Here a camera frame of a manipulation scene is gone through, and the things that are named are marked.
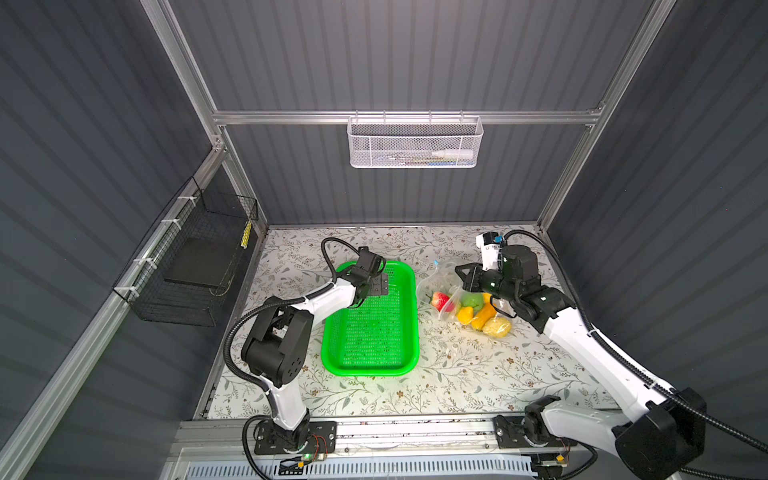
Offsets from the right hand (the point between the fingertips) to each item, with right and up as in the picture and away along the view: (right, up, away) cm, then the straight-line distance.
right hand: (459, 270), depth 77 cm
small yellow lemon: (+5, -14, +14) cm, 21 cm away
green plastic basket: (-21, -22, +14) cm, 33 cm away
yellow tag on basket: (-59, +10, +6) cm, 60 cm away
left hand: (-25, -5, +19) cm, 31 cm away
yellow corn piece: (+14, -17, +10) cm, 24 cm away
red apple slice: (-3, -10, +9) cm, 13 cm away
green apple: (+7, -10, +14) cm, 19 cm away
